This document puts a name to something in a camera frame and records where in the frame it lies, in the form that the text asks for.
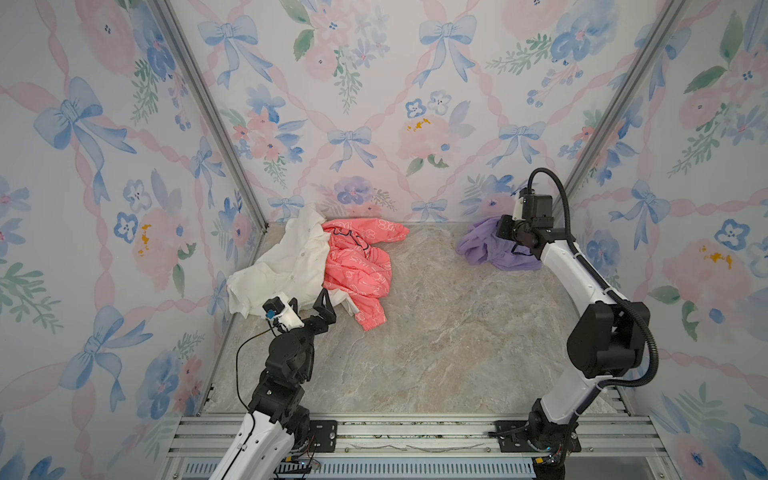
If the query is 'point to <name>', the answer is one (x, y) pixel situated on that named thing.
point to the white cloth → (294, 266)
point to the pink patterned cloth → (359, 269)
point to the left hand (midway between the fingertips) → (312, 293)
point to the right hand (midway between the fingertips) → (504, 220)
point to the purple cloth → (482, 244)
